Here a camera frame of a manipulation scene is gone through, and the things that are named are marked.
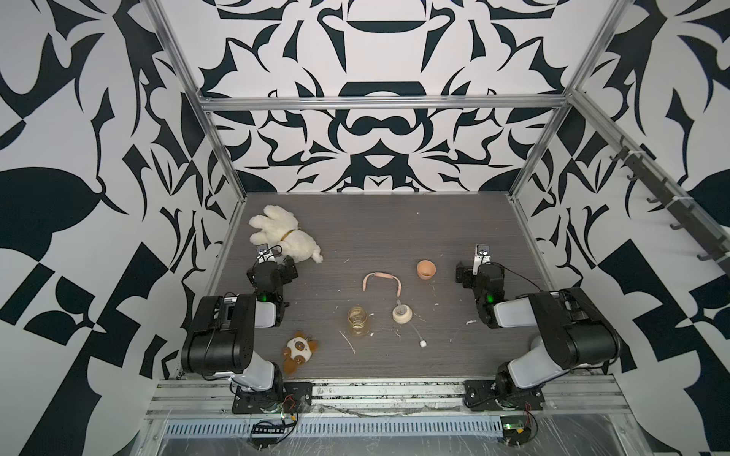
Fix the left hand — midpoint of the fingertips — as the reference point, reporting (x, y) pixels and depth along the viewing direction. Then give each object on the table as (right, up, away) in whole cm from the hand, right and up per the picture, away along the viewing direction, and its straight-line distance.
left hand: (269, 257), depth 93 cm
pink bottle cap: (+51, -5, +3) cm, 52 cm away
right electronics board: (+68, -40, -22) cm, 82 cm away
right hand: (+68, -1, +2) cm, 68 cm away
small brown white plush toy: (+13, -24, -14) cm, 31 cm away
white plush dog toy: (+2, +10, +3) cm, 10 cm away
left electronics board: (+6, -41, -20) cm, 46 cm away
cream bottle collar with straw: (+42, -16, -8) cm, 46 cm away
